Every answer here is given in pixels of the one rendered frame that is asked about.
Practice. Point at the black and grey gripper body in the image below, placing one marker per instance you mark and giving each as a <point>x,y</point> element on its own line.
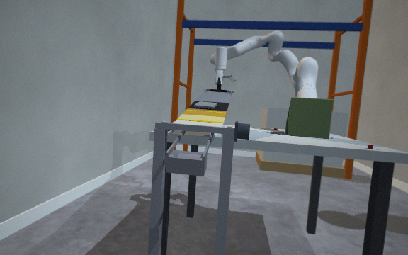
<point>219,74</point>

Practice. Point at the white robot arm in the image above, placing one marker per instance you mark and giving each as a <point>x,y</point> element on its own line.
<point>303,78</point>

